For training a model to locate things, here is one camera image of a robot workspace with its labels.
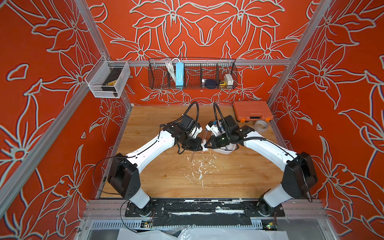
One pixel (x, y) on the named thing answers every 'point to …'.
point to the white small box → (228, 79)
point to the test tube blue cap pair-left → (207, 130)
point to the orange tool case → (248, 110)
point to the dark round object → (210, 83)
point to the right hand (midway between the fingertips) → (202, 146)
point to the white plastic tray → (227, 150)
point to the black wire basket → (187, 73)
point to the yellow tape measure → (222, 84)
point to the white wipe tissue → (204, 148)
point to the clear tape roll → (260, 126)
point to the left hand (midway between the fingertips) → (202, 147)
